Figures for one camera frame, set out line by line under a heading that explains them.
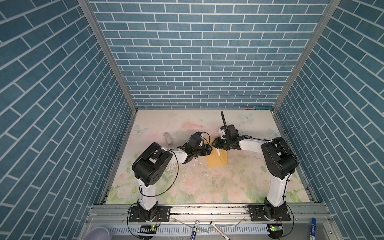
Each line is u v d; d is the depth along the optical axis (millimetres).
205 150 845
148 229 722
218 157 941
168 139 992
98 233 653
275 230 736
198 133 889
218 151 963
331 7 710
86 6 695
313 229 691
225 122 861
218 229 697
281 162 518
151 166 495
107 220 729
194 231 680
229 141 780
